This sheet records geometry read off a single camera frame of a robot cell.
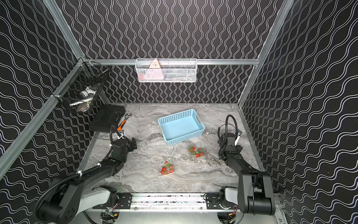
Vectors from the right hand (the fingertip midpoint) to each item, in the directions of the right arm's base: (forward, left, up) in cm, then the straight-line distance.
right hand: (231, 140), depth 91 cm
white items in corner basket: (+17, +90, +23) cm, 95 cm away
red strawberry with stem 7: (-8, +19, -3) cm, 21 cm away
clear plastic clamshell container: (-5, +23, -6) cm, 24 cm away
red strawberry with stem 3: (-17, +43, -6) cm, 47 cm away
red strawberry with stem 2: (-16, +39, -5) cm, 42 cm away
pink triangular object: (+33, +50, +30) cm, 67 cm away
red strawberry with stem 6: (-8, +22, -5) cm, 24 cm away
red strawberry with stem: (-13, +43, -6) cm, 45 cm away
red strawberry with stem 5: (-4, +26, -5) cm, 27 cm away
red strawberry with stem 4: (-3, +24, -5) cm, 25 cm away
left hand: (-1, +68, +4) cm, 68 cm away
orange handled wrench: (+19, +77, -5) cm, 80 cm away
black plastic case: (+21, +88, 0) cm, 91 cm away
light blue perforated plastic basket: (+15, +35, -7) cm, 39 cm away
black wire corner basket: (+25, +99, +22) cm, 105 cm away
